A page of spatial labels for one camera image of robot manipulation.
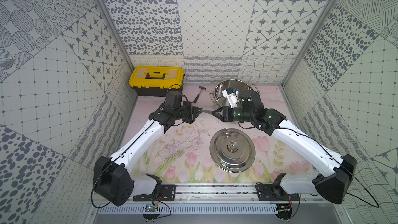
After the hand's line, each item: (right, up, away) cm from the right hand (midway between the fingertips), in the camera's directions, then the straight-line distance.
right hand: (214, 115), depth 70 cm
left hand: (-5, +5, +5) cm, 9 cm away
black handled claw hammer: (-10, +9, +43) cm, 45 cm away
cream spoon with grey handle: (-3, +1, +4) cm, 5 cm away
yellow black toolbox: (-37, +19, +32) cm, 52 cm away
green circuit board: (-31, -44, +2) cm, 54 cm away
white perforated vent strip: (-12, -44, 0) cm, 45 cm away
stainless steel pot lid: (+11, -22, +16) cm, 29 cm away
